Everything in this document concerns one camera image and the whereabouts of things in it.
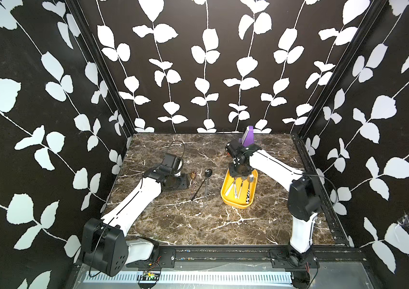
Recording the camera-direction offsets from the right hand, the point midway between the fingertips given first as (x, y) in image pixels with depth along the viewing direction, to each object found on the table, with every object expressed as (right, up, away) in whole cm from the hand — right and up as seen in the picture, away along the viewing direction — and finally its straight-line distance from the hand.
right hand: (233, 171), depth 90 cm
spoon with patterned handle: (+11, -5, +7) cm, 14 cm away
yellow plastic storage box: (-1, -10, +3) cm, 10 cm away
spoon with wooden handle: (+4, -10, +3) cm, 11 cm away
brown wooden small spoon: (-22, -3, +11) cm, 25 cm away
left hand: (-23, -4, -7) cm, 24 cm away
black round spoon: (-13, -3, +10) cm, 17 cm away
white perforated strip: (-17, -40, -20) cm, 48 cm away
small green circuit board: (-36, -39, -20) cm, 57 cm away
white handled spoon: (-14, -10, +5) cm, 18 cm away
